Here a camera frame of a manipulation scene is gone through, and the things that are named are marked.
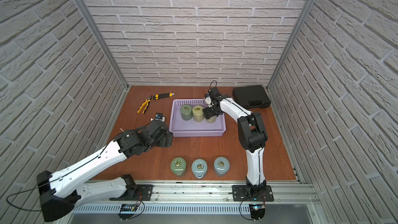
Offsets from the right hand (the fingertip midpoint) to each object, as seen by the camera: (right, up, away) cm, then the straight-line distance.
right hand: (214, 112), depth 99 cm
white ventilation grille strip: (-48, -43, -29) cm, 71 cm away
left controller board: (-43, -45, -27) cm, 68 cm away
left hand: (-25, -9, -24) cm, 36 cm away
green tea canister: (-19, -25, -25) cm, 40 cm away
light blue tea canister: (+2, -25, -25) cm, 35 cm away
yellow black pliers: (-48, +6, +11) cm, 50 cm away
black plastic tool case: (+31, +11, +19) cm, 38 cm away
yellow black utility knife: (-38, +11, +16) cm, 42 cm away
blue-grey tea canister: (-9, -25, -25) cm, 37 cm away
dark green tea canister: (-18, 0, -4) cm, 18 cm away
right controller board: (+18, -45, -28) cm, 56 cm away
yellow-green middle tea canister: (-10, -1, -4) cm, 11 cm away
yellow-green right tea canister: (-1, -5, -2) cm, 5 cm away
